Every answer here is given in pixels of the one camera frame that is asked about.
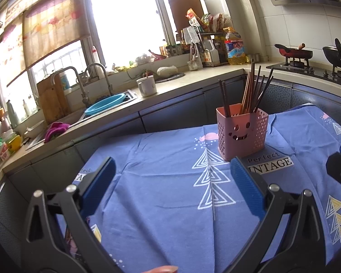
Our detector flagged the blue patterned tablecloth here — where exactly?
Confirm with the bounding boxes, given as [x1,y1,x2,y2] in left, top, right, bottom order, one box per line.
[73,105,341,272]

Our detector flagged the wooden cutting board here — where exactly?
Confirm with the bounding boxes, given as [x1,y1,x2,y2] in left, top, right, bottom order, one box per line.
[37,74,71,124]

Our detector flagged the red frying pan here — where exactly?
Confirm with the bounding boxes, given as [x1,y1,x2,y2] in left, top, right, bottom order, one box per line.
[274,44,313,60]

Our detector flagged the snack bags on rack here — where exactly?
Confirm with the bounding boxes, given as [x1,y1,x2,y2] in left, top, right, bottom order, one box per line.
[186,8,233,33]

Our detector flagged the black gas stove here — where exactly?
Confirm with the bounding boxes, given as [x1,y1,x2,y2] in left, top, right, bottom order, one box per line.
[266,58,341,85]

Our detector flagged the pink perforated utensil holder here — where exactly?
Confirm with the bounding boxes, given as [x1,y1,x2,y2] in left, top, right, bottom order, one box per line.
[216,104,268,161]

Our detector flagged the white cloth on mat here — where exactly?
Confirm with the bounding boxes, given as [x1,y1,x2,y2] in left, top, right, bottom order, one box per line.
[156,65,178,78]

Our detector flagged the white soy sauce jug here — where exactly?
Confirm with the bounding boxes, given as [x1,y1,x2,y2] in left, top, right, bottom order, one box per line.
[203,37,221,67]

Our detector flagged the patterned window curtain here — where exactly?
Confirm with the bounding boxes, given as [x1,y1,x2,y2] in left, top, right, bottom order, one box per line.
[0,0,90,86]

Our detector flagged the brown cardboard panel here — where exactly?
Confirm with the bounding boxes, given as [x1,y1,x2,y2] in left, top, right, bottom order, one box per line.
[168,0,204,34]

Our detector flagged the black wok with lid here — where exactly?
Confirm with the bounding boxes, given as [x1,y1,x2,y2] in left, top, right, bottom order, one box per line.
[322,38,341,68]

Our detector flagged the wooden chopsticks bundle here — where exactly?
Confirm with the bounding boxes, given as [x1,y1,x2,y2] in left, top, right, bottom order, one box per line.
[239,60,273,115]

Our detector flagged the dark brown chopstick pair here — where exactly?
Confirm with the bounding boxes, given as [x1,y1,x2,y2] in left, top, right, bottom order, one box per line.
[219,80,230,118]

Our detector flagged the person's fingertip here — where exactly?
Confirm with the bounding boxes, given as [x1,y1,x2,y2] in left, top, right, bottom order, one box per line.
[143,265,178,273]

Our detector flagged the yellow cooking oil bottle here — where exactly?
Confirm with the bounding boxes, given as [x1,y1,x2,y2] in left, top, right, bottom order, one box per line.
[223,27,246,65]

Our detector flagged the steel kitchen faucet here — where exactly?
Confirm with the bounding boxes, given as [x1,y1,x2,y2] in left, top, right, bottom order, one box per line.
[50,66,91,108]

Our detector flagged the white mug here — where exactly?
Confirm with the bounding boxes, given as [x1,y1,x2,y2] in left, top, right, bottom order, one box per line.
[137,75,157,97]

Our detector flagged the magenta dish cloth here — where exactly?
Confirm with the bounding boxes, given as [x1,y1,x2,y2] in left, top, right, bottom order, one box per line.
[44,122,70,143]

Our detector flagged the blue plastic basin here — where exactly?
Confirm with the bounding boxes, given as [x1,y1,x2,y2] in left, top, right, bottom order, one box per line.
[84,93,125,116]

